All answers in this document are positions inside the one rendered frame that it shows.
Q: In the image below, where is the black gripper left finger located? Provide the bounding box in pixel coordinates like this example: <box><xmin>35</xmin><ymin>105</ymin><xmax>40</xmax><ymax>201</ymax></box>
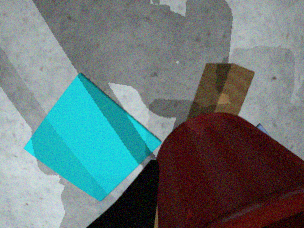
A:
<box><xmin>85</xmin><ymin>161</ymin><xmax>160</xmax><ymax>228</ymax></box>

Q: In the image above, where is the tan wooden plank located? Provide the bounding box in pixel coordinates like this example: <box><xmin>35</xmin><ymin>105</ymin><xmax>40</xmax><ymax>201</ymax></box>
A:
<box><xmin>187</xmin><ymin>63</ymin><xmax>255</xmax><ymax>121</ymax></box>

